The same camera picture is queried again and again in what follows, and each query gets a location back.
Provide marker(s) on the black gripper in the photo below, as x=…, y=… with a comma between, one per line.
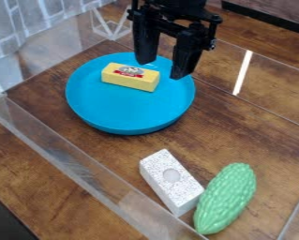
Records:
x=183, y=20

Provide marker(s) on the clear acrylic enclosure wall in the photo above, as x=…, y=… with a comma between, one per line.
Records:
x=69, y=178

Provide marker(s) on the white brick pattern cloth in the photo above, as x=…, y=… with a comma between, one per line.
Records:
x=26, y=17

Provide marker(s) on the white speckled block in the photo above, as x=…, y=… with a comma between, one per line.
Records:
x=171, y=182

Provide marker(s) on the blue round tray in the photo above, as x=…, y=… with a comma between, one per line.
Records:
x=123, y=110

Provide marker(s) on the green bitter gourd toy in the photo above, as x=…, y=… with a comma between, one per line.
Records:
x=224, y=199

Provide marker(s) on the yellow brick with label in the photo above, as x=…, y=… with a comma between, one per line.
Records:
x=129, y=76

